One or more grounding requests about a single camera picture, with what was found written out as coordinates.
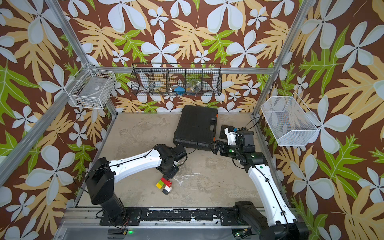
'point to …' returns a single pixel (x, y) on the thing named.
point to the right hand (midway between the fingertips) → (214, 145)
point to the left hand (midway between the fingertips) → (171, 172)
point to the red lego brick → (167, 182)
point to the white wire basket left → (91, 88)
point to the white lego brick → (167, 188)
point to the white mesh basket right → (290, 121)
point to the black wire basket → (174, 79)
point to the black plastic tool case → (196, 127)
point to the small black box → (222, 135)
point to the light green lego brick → (161, 183)
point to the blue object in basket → (179, 91)
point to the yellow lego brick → (158, 185)
